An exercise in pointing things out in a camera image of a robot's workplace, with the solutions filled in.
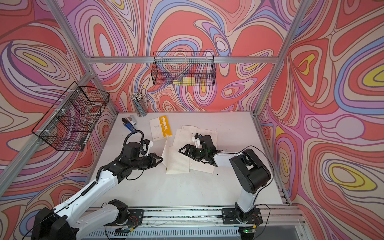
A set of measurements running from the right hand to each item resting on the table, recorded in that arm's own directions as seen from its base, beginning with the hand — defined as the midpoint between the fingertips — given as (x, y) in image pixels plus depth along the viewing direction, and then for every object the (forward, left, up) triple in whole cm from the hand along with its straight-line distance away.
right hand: (184, 156), depth 89 cm
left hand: (-6, +9, +9) cm, 14 cm away
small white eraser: (+34, +39, -2) cm, 52 cm away
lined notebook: (-1, +6, -4) cm, 7 cm away
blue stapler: (+29, +43, -1) cm, 52 cm away
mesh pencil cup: (+41, +33, +7) cm, 53 cm away
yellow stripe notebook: (+26, +18, -3) cm, 32 cm away
